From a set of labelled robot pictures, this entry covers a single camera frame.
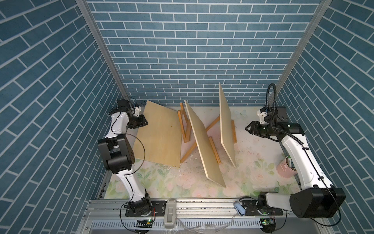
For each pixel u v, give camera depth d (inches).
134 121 31.5
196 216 28.6
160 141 36.0
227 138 12.8
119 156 20.3
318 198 14.9
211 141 37.2
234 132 39.3
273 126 21.7
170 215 27.3
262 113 27.9
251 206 28.9
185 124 29.3
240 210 27.9
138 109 34.2
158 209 29.1
